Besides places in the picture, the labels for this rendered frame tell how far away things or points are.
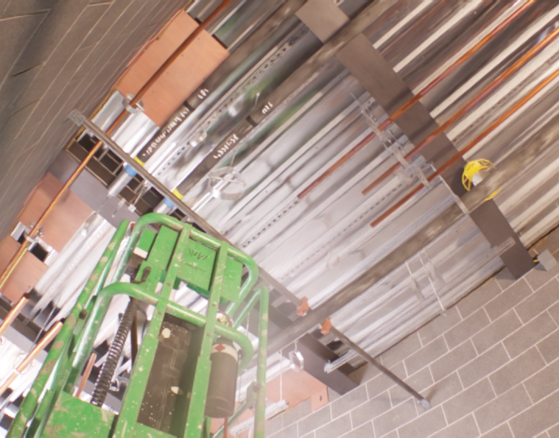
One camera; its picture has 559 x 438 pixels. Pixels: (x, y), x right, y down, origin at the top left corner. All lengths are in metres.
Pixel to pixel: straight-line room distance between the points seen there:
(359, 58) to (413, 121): 0.52
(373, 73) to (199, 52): 1.05
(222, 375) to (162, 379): 0.19
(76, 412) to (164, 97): 2.18
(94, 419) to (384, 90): 2.26
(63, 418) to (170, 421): 0.32
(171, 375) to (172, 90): 1.95
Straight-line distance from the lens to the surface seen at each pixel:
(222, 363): 1.49
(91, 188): 3.10
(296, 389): 4.38
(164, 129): 2.41
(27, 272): 4.06
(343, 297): 2.52
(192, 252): 1.80
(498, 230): 3.38
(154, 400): 1.35
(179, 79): 2.89
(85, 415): 1.19
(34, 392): 1.24
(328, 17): 2.59
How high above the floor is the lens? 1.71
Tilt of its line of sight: 61 degrees up
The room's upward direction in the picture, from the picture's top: straight up
